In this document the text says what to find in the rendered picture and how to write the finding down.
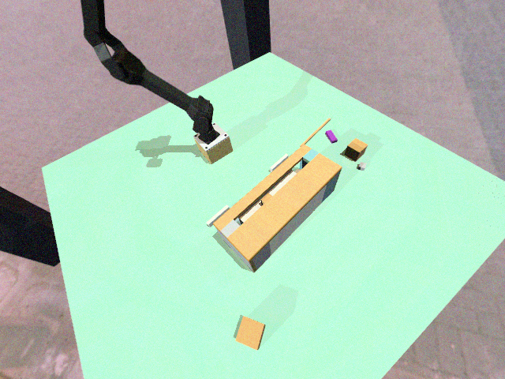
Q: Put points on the small purple block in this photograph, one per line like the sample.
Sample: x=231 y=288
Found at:
x=331 y=136

